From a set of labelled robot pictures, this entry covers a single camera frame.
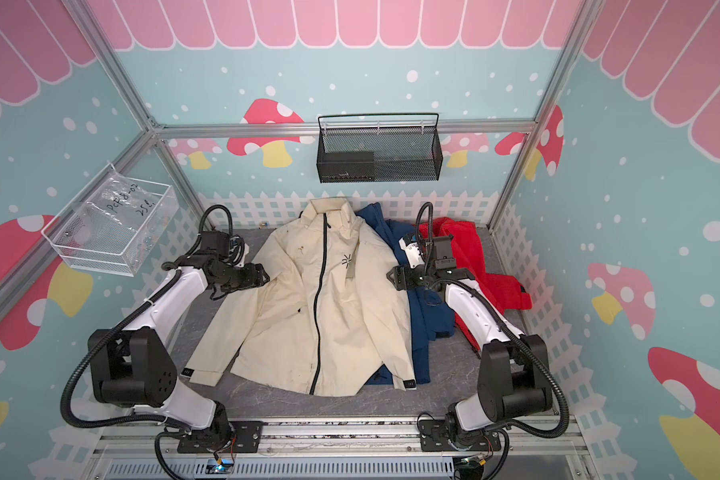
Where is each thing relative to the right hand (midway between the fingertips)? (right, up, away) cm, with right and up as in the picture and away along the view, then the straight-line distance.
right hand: (398, 271), depth 88 cm
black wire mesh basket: (-4, +37, +6) cm, 37 cm away
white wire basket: (-70, +12, -15) cm, 73 cm away
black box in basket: (-16, +31, 0) cm, 34 cm away
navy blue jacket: (+10, -13, +4) cm, 17 cm away
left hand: (-42, -4, +1) cm, 42 cm away
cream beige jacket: (-20, -12, 0) cm, 24 cm away
